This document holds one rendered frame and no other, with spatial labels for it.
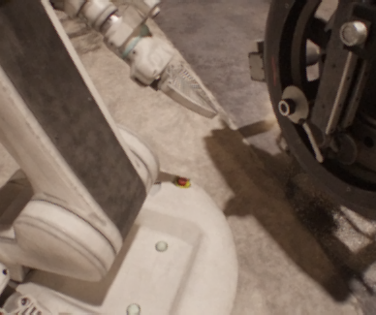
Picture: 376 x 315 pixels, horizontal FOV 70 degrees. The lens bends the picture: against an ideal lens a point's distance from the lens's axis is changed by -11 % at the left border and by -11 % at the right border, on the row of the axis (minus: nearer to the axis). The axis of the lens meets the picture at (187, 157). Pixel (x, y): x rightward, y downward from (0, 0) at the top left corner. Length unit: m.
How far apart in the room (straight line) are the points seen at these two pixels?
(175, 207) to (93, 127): 0.36
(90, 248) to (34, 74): 0.22
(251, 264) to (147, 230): 0.43
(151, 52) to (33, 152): 0.27
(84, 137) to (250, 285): 0.77
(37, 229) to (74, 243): 0.05
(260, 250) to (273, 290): 0.15
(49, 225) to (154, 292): 0.35
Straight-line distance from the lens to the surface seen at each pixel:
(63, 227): 0.39
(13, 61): 0.34
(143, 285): 0.69
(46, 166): 0.36
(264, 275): 1.04
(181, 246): 0.72
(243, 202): 1.18
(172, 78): 0.56
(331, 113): 0.80
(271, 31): 0.94
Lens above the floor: 0.94
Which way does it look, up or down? 45 degrees down
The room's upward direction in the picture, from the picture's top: 1 degrees counter-clockwise
